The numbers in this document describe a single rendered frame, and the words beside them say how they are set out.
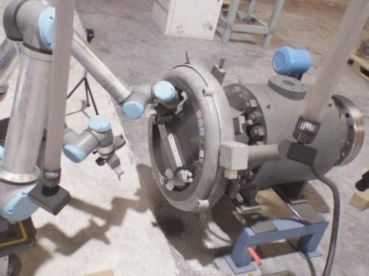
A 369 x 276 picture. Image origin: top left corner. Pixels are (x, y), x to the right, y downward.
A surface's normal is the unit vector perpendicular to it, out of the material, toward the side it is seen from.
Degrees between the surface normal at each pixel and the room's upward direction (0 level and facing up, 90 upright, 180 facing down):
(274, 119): 42
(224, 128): 51
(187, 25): 90
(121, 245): 0
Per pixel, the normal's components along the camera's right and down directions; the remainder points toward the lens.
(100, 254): 0.21, -0.85
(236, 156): 0.45, 0.15
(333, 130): 0.45, -0.06
